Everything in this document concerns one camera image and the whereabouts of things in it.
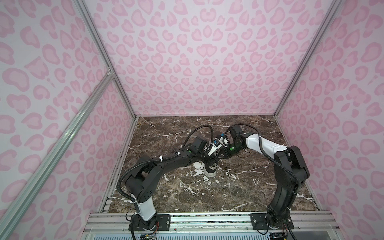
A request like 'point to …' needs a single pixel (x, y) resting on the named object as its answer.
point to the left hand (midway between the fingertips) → (217, 155)
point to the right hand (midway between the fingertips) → (219, 155)
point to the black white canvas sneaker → (210, 171)
